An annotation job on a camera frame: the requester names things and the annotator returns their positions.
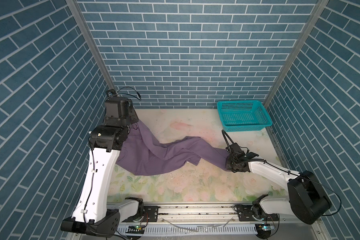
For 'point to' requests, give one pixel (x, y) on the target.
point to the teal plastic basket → (243, 116)
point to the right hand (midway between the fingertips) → (227, 163)
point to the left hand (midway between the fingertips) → (128, 109)
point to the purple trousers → (143, 151)
